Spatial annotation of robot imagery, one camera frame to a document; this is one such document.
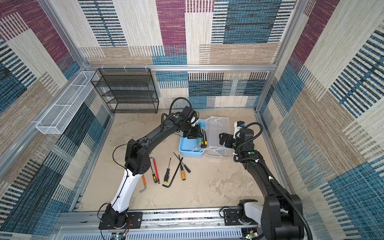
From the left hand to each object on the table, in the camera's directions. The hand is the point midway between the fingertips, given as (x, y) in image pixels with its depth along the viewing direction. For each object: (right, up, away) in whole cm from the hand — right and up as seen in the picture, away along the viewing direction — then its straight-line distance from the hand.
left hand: (202, 134), depth 91 cm
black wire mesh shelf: (-53, +30, +19) cm, 64 cm away
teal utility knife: (-2, -4, -1) cm, 5 cm away
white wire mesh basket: (-69, +8, -21) cm, 72 cm away
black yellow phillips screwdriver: (-20, -22, -2) cm, 30 cm away
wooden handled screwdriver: (-12, -21, -2) cm, 25 cm away
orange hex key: (-32, -28, -6) cm, 43 cm away
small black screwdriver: (-9, -20, -1) cm, 22 cm away
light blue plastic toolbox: (+9, +5, +11) cm, 15 cm away
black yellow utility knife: (+1, -6, 0) cm, 6 cm away
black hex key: (-16, -23, -2) cm, 28 cm away
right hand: (+13, -1, -5) cm, 14 cm away
